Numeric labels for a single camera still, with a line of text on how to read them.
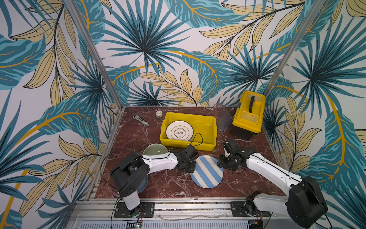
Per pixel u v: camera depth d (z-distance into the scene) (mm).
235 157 615
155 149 854
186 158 679
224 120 1006
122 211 714
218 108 1220
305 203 404
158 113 1123
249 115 922
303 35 781
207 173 858
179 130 1021
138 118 1099
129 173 466
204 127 1065
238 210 734
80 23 728
